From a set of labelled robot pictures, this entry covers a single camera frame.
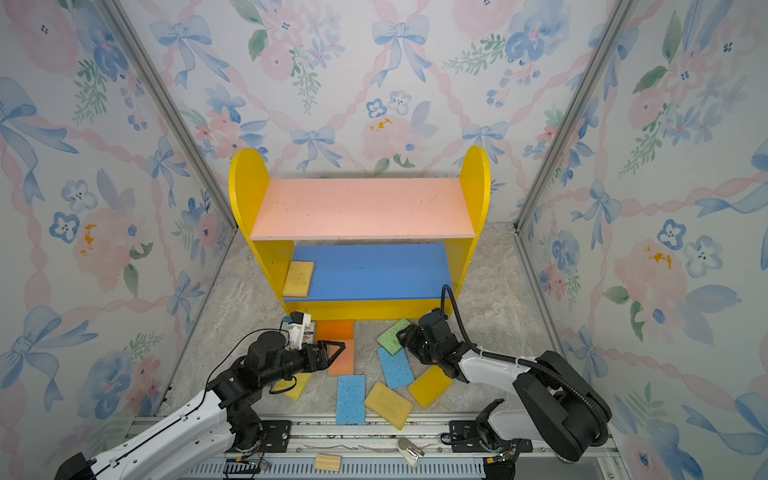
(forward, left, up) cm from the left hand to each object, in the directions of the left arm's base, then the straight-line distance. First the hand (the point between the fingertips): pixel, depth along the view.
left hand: (337, 346), depth 76 cm
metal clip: (-21, -18, -10) cm, 30 cm away
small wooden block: (-24, +1, -11) cm, 26 cm away
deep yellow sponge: (-6, -25, -12) cm, 28 cm away
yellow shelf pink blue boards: (+31, -4, +2) cm, 32 cm away
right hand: (+7, -16, -9) cm, 20 cm away
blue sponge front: (-10, -4, -11) cm, 15 cm away
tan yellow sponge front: (-11, -13, -10) cm, 20 cm away
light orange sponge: (-1, -1, -9) cm, 9 cm away
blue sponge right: (-2, -15, -11) cm, 19 cm away
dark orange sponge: (+10, +3, -12) cm, 16 cm away
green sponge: (+6, -13, -10) cm, 18 cm away
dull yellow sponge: (+18, +13, +4) cm, 22 cm away
